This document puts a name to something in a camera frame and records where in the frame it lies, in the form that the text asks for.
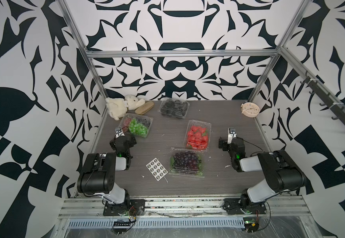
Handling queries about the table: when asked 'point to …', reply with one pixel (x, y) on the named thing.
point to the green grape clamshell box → (136, 124)
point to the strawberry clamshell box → (198, 135)
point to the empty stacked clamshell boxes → (173, 107)
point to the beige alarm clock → (250, 109)
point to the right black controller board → (251, 225)
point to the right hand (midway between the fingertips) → (228, 134)
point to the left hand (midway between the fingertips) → (120, 134)
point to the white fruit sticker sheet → (156, 168)
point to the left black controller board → (121, 226)
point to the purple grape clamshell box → (187, 162)
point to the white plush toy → (118, 108)
